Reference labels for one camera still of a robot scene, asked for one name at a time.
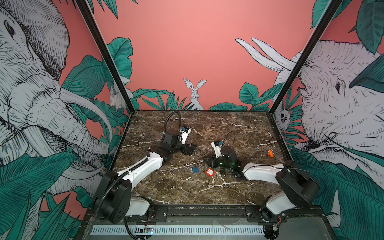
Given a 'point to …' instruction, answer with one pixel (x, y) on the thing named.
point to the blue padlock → (195, 169)
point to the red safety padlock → (210, 172)
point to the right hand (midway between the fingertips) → (203, 157)
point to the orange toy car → (271, 153)
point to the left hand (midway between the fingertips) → (191, 139)
